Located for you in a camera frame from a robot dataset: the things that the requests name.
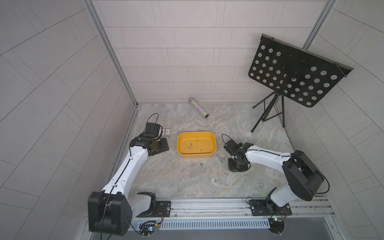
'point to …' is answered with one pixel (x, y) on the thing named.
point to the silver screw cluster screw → (219, 158)
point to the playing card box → (166, 132)
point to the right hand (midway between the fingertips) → (231, 170)
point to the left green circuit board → (147, 227)
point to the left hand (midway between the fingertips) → (166, 144)
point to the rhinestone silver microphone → (192, 101)
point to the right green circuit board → (277, 224)
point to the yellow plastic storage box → (196, 144)
